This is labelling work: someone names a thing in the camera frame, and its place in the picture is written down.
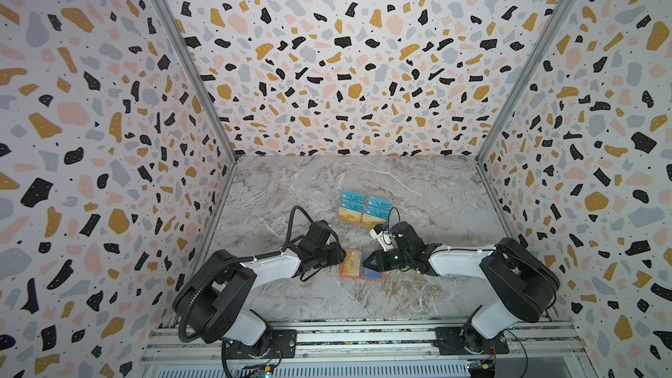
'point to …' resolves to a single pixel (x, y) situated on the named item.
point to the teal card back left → (350, 197)
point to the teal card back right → (378, 206)
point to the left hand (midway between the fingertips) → (348, 251)
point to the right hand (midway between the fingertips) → (364, 260)
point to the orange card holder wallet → (367, 274)
